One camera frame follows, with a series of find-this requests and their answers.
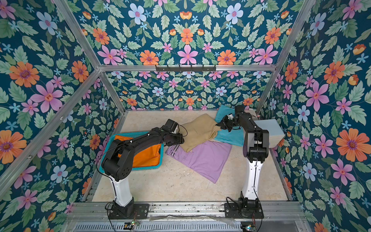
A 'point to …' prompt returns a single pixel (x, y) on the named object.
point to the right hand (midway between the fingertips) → (217, 123)
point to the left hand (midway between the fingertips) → (183, 139)
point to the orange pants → (148, 157)
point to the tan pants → (202, 129)
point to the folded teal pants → (235, 136)
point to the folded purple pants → (207, 159)
